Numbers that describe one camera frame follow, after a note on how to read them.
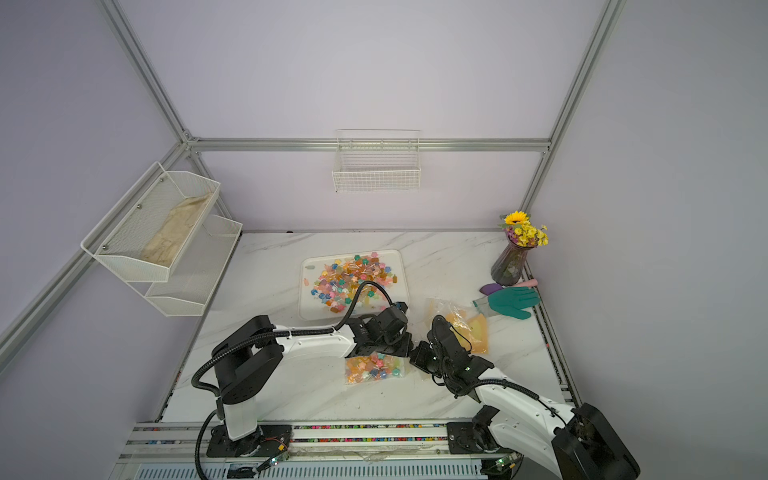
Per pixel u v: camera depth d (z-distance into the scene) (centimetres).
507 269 98
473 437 66
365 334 65
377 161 96
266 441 73
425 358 75
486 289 103
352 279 103
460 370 63
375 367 85
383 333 68
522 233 88
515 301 99
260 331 50
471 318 94
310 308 98
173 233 79
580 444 41
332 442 75
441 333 70
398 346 76
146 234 79
